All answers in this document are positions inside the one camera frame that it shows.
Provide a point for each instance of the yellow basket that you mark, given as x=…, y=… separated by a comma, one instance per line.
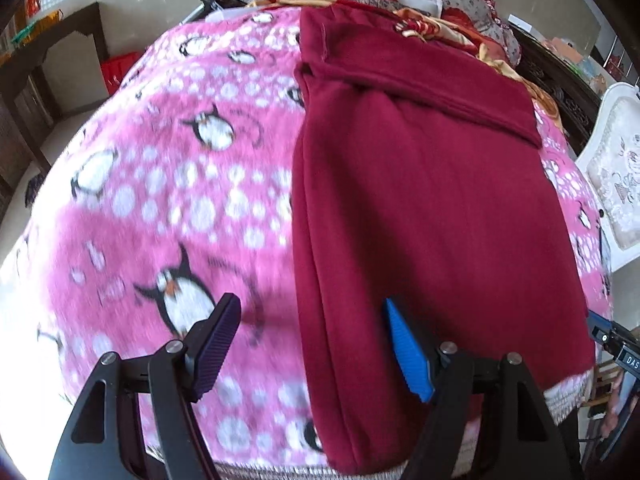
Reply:
x=32, y=31

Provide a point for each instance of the dark carved wooden headboard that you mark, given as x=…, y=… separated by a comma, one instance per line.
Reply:
x=578, y=104

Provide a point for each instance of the pink penguin blanket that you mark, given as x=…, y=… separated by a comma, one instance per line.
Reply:
x=175, y=191

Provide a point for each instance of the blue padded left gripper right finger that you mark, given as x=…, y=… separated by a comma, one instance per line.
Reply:
x=517, y=437

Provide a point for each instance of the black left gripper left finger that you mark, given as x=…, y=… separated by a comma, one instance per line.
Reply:
x=134, y=418

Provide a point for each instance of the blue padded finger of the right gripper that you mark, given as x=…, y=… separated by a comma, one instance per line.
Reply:
x=601, y=329

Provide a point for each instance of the orange red patterned blanket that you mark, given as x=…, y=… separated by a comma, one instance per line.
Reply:
x=457, y=34

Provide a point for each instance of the black tripod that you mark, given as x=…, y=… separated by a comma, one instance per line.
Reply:
x=207, y=7

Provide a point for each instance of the white ornate chair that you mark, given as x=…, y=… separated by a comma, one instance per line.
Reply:
x=610, y=164

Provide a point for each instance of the dark slipper on floor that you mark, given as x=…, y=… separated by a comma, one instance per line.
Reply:
x=32, y=189

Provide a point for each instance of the dark red fleece sweater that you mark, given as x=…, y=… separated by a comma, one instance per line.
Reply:
x=417, y=175

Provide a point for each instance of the red box on floor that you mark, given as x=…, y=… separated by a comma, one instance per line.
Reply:
x=116, y=68

